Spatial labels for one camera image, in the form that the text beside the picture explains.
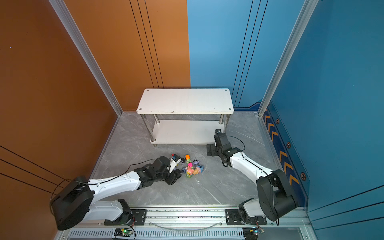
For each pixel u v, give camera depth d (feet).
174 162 2.48
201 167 2.85
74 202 1.36
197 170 2.84
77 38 2.61
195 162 2.95
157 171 2.17
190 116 3.88
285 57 2.88
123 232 2.33
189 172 2.74
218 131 2.59
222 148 2.22
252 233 2.29
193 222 2.38
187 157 3.00
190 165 2.89
